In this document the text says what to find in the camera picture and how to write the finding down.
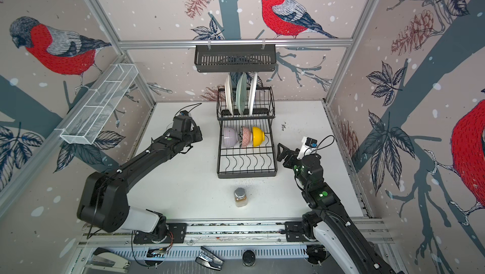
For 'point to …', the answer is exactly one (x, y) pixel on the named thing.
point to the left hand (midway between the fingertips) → (198, 130)
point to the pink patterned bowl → (245, 137)
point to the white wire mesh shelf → (96, 108)
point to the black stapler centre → (209, 259)
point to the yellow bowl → (258, 136)
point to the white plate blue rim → (252, 94)
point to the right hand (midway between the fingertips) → (284, 148)
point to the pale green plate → (241, 93)
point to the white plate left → (228, 93)
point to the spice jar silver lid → (240, 199)
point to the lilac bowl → (230, 137)
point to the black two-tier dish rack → (248, 162)
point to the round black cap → (249, 258)
